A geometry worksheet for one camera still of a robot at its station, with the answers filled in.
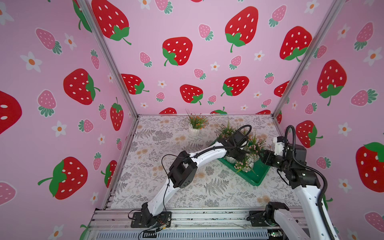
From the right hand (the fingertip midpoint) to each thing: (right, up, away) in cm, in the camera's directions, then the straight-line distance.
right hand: (260, 152), depth 75 cm
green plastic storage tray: (+3, -16, +13) cm, 21 cm away
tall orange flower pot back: (-33, +16, +23) cm, 43 cm away
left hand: (-4, -4, +13) cm, 14 cm away
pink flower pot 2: (-3, -8, +8) cm, 12 cm away
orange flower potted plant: (0, +4, +9) cm, 9 cm away
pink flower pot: (-13, +10, +18) cm, 25 cm away
